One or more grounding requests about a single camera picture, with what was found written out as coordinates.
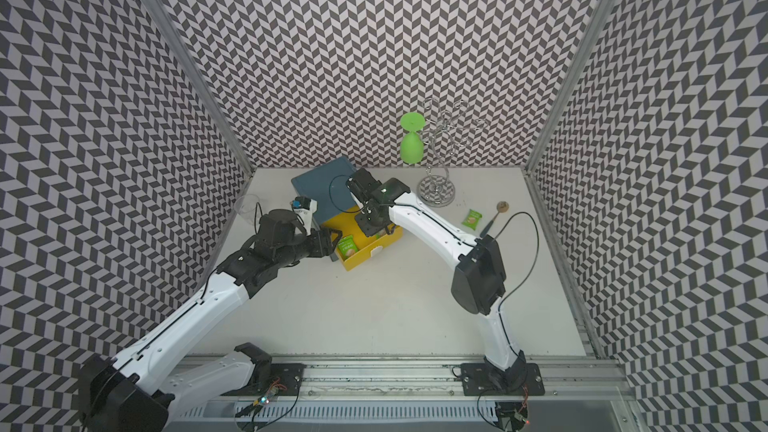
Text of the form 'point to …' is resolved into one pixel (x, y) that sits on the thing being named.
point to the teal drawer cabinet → (327, 185)
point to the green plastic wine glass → (411, 143)
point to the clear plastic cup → (249, 207)
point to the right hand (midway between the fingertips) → (376, 226)
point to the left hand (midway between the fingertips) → (333, 237)
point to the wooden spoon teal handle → (501, 207)
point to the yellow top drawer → (348, 225)
